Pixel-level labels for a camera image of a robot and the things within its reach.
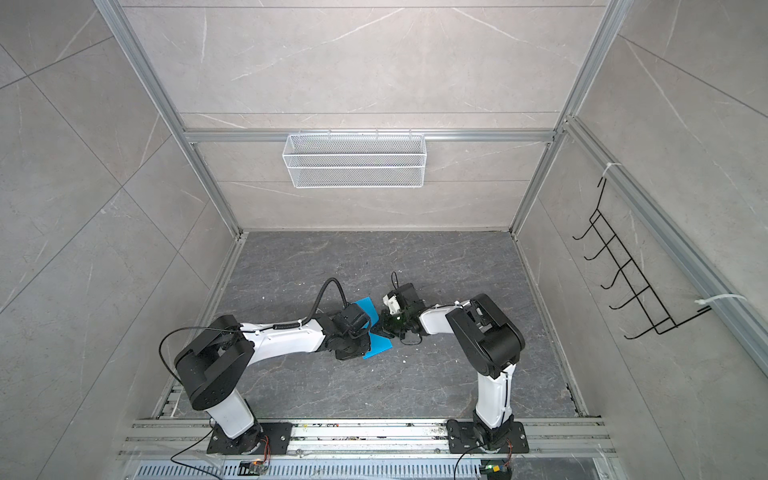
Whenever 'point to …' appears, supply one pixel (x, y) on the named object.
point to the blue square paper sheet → (378, 343)
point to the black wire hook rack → (659, 318)
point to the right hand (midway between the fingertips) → (372, 329)
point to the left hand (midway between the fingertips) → (371, 343)
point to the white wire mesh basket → (355, 161)
